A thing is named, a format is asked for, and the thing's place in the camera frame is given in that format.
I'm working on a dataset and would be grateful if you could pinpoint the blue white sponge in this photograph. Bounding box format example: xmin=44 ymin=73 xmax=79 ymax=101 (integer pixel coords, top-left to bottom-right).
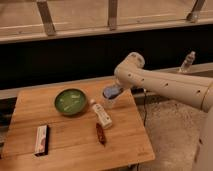
xmin=103 ymin=85 xmax=123 ymax=99

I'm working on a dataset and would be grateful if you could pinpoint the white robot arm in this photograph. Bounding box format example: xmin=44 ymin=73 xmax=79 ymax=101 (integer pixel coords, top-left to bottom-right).
xmin=114 ymin=52 xmax=213 ymax=171

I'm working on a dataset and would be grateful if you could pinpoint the translucent plastic cup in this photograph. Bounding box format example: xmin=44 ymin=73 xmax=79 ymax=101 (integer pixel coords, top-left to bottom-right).
xmin=103 ymin=98 xmax=117 ymax=109

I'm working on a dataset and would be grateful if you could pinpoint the green ceramic bowl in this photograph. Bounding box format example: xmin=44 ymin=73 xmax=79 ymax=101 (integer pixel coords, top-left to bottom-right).
xmin=54 ymin=88 xmax=88 ymax=116

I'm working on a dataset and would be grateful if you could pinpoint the white tube bottle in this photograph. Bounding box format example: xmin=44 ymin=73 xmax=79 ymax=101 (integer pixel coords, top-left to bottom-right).
xmin=90 ymin=99 xmax=112 ymax=129

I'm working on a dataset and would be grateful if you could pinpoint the red brown snack wrapper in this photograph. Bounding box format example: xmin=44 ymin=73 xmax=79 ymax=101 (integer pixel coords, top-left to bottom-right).
xmin=96 ymin=123 xmax=106 ymax=145

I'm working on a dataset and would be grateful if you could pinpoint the white and black box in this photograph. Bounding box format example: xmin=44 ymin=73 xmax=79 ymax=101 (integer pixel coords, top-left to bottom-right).
xmin=34 ymin=125 xmax=49 ymax=157

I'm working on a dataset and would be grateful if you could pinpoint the clear plastic bottle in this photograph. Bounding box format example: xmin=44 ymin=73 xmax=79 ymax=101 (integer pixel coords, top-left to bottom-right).
xmin=178 ymin=51 xmax=195 ymax=73

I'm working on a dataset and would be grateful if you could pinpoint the middle metal bracket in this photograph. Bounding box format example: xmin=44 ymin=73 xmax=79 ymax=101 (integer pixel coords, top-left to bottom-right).
xmin=108 ymin=0 xmax=118 ymax=30

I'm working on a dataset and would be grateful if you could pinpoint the metal bracket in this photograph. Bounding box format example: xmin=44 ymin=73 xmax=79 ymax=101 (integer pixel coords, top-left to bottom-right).
xmin=186 ymin=0 xmax=205 ymax=23
xmin=36 ymin=0 xmax=56 ymax=36
xmin=108 ymin=0 xmax=118 ymax=30

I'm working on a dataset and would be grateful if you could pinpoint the left metal bracket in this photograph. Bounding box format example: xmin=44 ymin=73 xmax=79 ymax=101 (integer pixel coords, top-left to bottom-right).
xmin=36 ymin=0 xmax=56 ymax=36

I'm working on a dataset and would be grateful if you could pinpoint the right metal bracket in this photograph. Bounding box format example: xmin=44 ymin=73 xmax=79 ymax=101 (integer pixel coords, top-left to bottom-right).
xmin=186 ymin=0 xmax=205 ymax=23

